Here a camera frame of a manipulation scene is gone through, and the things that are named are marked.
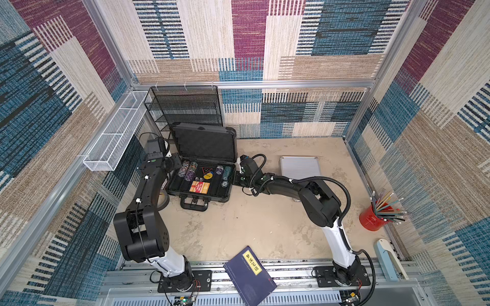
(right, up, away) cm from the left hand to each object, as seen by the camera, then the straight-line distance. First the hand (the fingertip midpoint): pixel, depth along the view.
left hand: (175, 159), depth 89 cm
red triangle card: (+11, -6, +16) cm, 20 cm away
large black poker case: (+13, +3, +11) cm, 17 cm away
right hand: (+25, -10, +8) cm, 28 cm away
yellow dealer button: (+12, -9, +13) cm, 20 cm away
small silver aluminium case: (+60, -4, +13) cm, 62 cm away
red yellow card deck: (+9, -14, +8) cm, 18 cm away
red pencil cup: (+84, -26, -8) cm, 89 cm away
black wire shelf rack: (+6, +30, +16) cm, 34 cm away
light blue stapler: (+87, -41, -16) cm, 98 cm away
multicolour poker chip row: (+1, -6, +13) cm, 15 cm away
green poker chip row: (+23, -7, +12) cm, 26 cm away
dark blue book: (+34, -45, -15) cm, 58 cm away
